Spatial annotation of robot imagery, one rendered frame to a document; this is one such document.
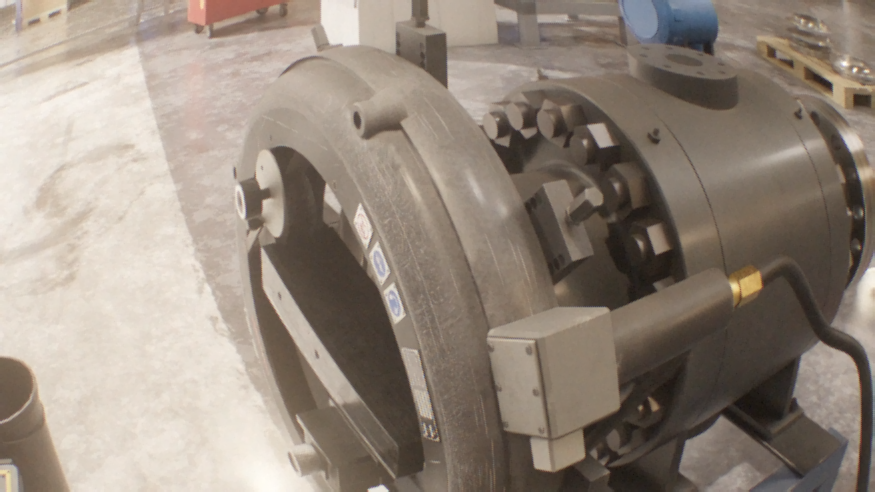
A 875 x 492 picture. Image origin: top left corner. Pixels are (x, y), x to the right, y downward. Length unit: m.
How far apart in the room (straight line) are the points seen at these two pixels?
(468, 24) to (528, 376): 4.41
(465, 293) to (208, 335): 1.74
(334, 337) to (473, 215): 0.30
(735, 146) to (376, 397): 0.61
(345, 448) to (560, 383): 0.37
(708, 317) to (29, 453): 1.33
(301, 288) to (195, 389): 1.18
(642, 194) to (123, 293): 2.02
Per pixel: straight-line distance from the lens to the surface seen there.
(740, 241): 1.35
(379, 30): 5.13
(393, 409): 1.19
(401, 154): 1.07
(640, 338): 1.00
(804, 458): 1.71
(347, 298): 1.33
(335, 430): 1.26
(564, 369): 0.94
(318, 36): 1.52
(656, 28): 1.73
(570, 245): 1.03
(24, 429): 1.83
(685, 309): 1.04
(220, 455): 2.23
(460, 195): 1.04
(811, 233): 1.51
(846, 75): 5.60
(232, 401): 2.43
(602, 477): 1.11
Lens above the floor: 1.28
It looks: 25 degrees down
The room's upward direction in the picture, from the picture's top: 3 degrees counter-clockwise
